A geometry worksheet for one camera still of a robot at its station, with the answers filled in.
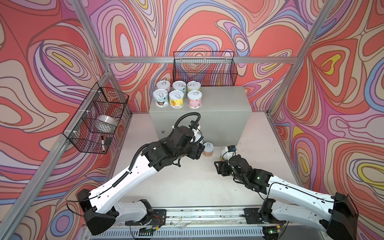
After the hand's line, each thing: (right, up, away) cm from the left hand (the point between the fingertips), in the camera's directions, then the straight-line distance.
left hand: (200, 143), depth 68 cm
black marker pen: (-47, -1, +4) cm, 48 cm away
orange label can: (+7, -7, +25) cm, 27 cm away
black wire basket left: (-55, +22, +13) cm, 61 cm away
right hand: (+12, -13, +12) cm, 22 cm away
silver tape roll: (-45, +10, +2) cm, 46 cm away
